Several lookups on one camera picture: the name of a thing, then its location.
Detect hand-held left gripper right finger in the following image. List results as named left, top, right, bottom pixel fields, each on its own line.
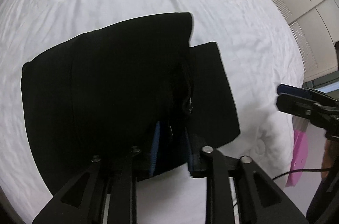
left=185, top=131, right=309, bottom=224

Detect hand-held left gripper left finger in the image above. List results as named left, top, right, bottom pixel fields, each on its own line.
left=32, top=121, right=163, bottom=224

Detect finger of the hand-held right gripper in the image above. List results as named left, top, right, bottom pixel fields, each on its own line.
left=276, top=93, right=327, bottom=122
left=277, top=84, right=339, bottom=103

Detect black pants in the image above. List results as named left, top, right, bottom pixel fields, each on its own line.
left=21, top=12, right=241, bottom=200

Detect person's right forearm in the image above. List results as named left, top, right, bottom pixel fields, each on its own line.
left=322, top=139, right=336, bottom=172

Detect pink plastic object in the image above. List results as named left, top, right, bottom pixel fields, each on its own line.
left=286, top=118, right=309, bottom=188

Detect person's dark clothing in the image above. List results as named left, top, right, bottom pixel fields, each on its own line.
left=306, top=168, right=339, bottom=224

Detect black cable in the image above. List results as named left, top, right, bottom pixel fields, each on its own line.
left=273, top=166, right=332, bottom=180

